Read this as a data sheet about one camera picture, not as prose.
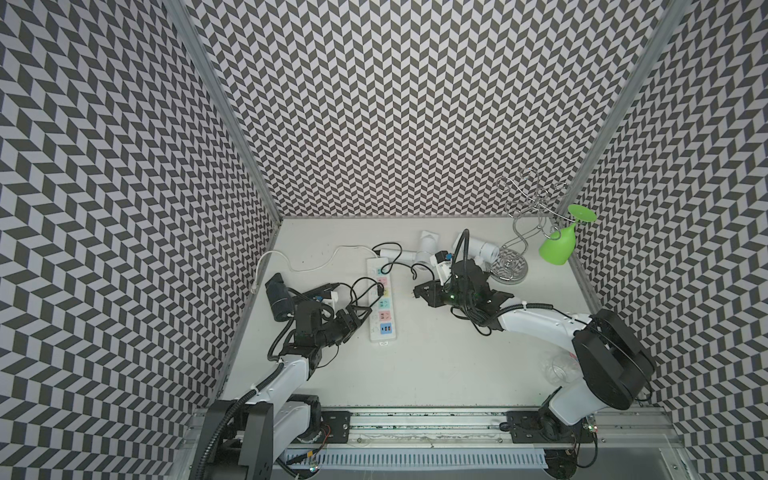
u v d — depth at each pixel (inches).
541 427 25.7
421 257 40.2
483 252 39.0
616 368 17.3
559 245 32.4
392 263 39.6
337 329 29.4
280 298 35.8
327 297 31.7
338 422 28.5
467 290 26.1
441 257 30.4
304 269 41.1
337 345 30.0
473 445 28.0
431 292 29.0
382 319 34.9
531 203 32.1
